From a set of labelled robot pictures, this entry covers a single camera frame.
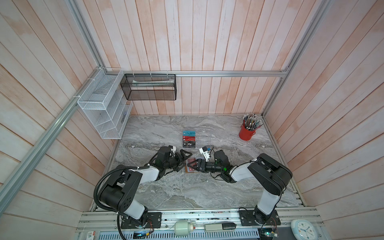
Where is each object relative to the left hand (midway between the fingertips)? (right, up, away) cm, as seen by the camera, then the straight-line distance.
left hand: (190, 160), depth 87 cm
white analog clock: (+53, -29, -18) cm, 63 cm away
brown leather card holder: (-1, -5, +1) cm, 6 cm away
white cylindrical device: (-3, -25, -22) cm, 34 cm away
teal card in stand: (0, +16, +14) cm, 21 cm away
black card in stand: (0, +8, +14) cm, 16 cm away
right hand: (0, -3, -2) cm, 4 cm away
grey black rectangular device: (+14, -27, -19) cm, 36 cm away
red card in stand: (0, +12, +14) cm, 19 cm away
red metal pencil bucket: (+38, +15, +13) cm, 43 cm away
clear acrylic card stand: (+7, +12, +18) cm, 23 cm away
